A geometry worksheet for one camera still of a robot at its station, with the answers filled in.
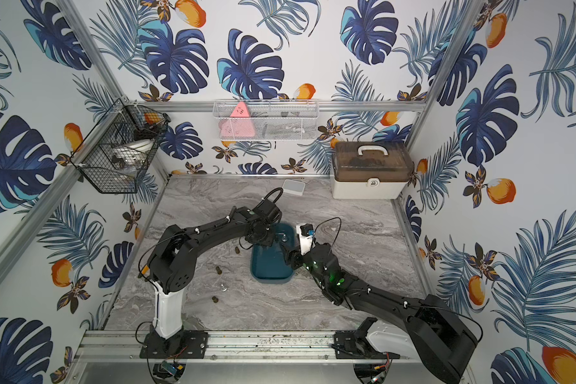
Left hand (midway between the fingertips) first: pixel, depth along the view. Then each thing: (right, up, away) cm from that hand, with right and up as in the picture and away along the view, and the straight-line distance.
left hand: (267, 237), depth 94 cm
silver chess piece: (-15, -17, -8) cm, 24 cm away
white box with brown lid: (+43, +27, +7) cm, 52 cm away
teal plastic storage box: (+1, -8, -10) cm, 13 cm away
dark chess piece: (-12, -5, +1) cm, 13 cm away
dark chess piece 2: (-18, -12, -5) cm, 22 cm away
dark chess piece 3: (-17, -20, -11) cm, 28 cm away
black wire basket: (-53, +30, -9) cm, 62 cm away
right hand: (+9, +1, -13) cm, 16 cm away
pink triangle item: (-10, +42, -4) cm, 44 cm away
